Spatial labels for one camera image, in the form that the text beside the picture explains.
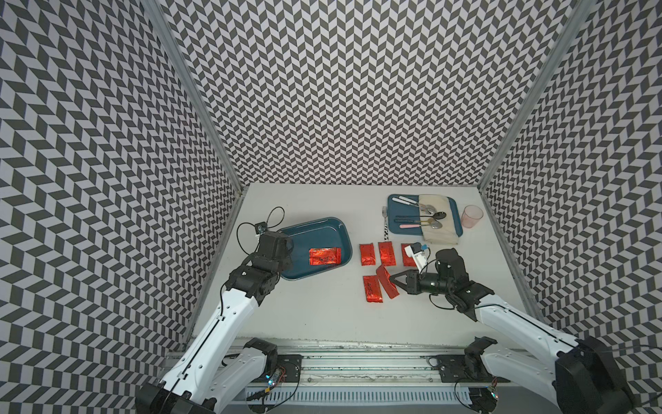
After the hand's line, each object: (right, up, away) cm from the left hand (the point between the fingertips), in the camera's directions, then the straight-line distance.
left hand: (276, 255), depth 78 cm
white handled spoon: (+57, +15, +34) cm, 68 cm away
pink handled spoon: (+59, +7, +28) cm, 66 cm away
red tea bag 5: (+33, -7, 0) cm, 34 cm away
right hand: (+35, -9, 0) cm, 37 cm away
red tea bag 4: (+31, -14, +9) cm, 35 cm away
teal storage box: (+16, +6, +9) cm, 19 cm away
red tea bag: (+15, -1, +4) cm, 15 cm away
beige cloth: (+63, +4, +24) cm, 68 cm away
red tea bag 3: (+37, -3, +18) cm, 41 cm away
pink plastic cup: (+72, +11, +24) cm, 77 cm away
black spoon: (+60, +11, +27) cm, 66 cm away
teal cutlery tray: (+46, +12, +31) cm, 57 cm away
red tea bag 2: (+30, -3, +18) cm, 35 cm away
